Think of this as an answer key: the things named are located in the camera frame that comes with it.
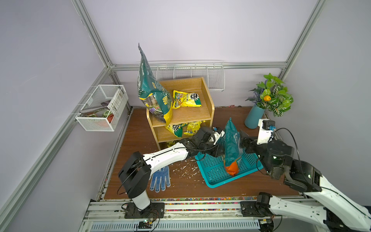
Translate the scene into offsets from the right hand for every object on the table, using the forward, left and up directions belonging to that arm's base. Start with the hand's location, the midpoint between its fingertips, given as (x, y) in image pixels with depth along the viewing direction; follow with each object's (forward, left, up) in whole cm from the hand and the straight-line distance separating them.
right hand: (248, 130), depth 60 cm
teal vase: (+32, -21, -33) cm, 50 cm away
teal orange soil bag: (-3, +5, -11) cm, 12 cm away
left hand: (-1, +6, -19) cm, 20 cm away
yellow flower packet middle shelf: (+15, +23, -18) cm, 33 cm away
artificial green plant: (+27, -21, -4) cm, 34 cm away
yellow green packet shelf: (+13, +32, -17) cm, 39 cm away
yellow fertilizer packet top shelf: (+23, +30, -3) cm, 38 cm away
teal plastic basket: (-2, +11, -38) cm, 40 cm away
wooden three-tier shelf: (+18, +23, -6) cm, 30 cm away
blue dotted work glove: (-6, +41, -37) cm, 56 cm away
